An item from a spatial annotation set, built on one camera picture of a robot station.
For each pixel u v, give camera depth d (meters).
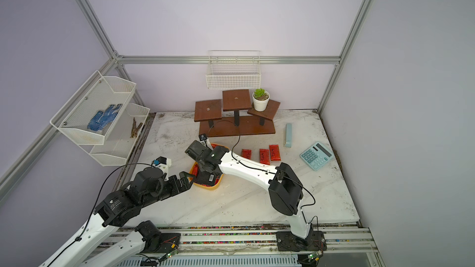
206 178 0.86
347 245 0.74
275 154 1.01
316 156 0.98
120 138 0.93
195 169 0.89
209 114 0.99
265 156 0.99
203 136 0.72
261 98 0.95
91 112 0.77
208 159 0.59
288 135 1.04
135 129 0.95
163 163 0.64
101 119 0.76
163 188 0.53
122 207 0.46
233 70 0.95
